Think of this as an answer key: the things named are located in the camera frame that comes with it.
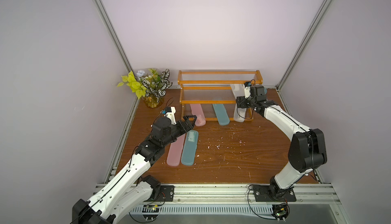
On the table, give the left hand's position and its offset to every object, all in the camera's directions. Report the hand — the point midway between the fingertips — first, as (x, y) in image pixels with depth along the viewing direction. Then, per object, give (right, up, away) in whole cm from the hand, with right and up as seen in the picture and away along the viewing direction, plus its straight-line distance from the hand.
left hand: (193, 119), depth 71 cm
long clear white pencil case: (+28, +16, +25) cm, 41 cm away
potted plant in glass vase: (-26, +16, +16) cm, 34 cm away
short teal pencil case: (+18, 0, +29) cm, 34 cm away
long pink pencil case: (-12, -21, +15) cm, 28 cm away
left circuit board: (-21, -45, +1) cm, 50 cm away
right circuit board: (+41, -43, -2) cm, 60 cm away
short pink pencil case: (+1, +3, +32) cm, 32 cm away
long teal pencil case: (-3, -19, +16) cm, 25 cm away
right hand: (+30, +12, +19) cm, 38 cm away
